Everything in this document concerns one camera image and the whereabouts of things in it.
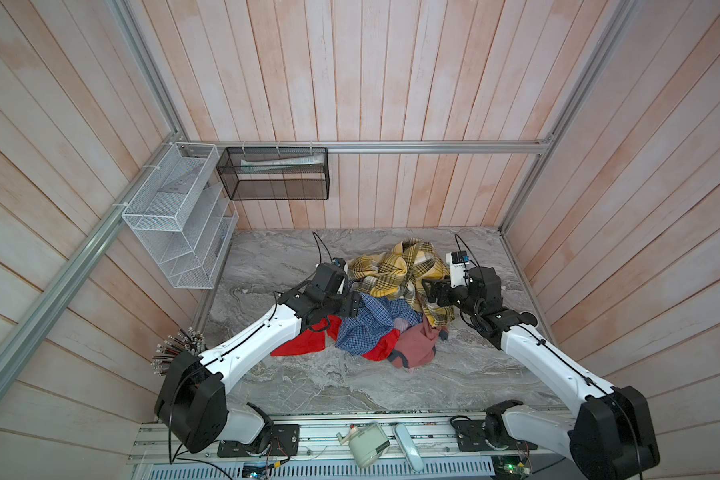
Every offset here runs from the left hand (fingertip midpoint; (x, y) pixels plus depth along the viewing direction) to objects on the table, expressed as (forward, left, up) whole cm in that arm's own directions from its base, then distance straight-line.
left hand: (346, 303), depth 83 cm
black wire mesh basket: (+47, +26, +10) cm, 55 cm away
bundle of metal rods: (-13, +39, +4) cm, 42 cm away
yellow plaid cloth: (+4, -15, +8) cm, 17 cm away
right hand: (+7, -25, +3) cm, 26 cm away
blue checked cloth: (-5, -8, +1) cm, 10 cm away
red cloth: (-4, +10, -14) cm, 17 cm away
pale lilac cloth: (-3, -16, -7) cm, 18 cm away
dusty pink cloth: (-9, -20, -7) cm, 23 cm away
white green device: (-33, -5, -9) cm, 34 cm away
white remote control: (-35, -16, -10) cm, 40 cm away
